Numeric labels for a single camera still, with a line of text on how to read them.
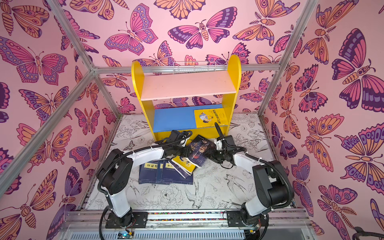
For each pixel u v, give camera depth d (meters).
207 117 0.97
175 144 0.78
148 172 0.87
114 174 0.48
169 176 0.85
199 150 0.94
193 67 0.92
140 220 0.73
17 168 0.53
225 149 0.73
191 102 1.17
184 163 0.87
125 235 0.72
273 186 0.45
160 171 0.86
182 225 0.73
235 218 0.73
